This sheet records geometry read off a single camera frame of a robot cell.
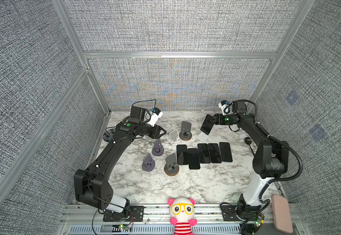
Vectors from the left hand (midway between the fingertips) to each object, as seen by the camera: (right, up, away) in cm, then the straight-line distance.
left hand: (162, 130), depth 79 cm
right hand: (+33, +7, +15) cm, 37 cm away
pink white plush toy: (+10, -37, -11) cm, 40 cm away
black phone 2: (+26, -15, +16) cm, 34 cm away
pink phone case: (+59, -43, -7) cm, 73 cm away
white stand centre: (+6, -6, +18) cm, 19 cm away
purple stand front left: (-8, -20, +7) cm, 23 cm away
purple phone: (+41, -15, +17) cm, 46 cm away
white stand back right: (+27, -5, +23) cm, 36 cm away
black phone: (+12, -16, +16) cm, 26 cm away
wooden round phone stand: (+5, -22, +5) cm, 23 cm away
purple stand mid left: (-3, -13, +14) cm, 19 cm away
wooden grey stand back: (+15, -4, +24) cm, 29 cm away
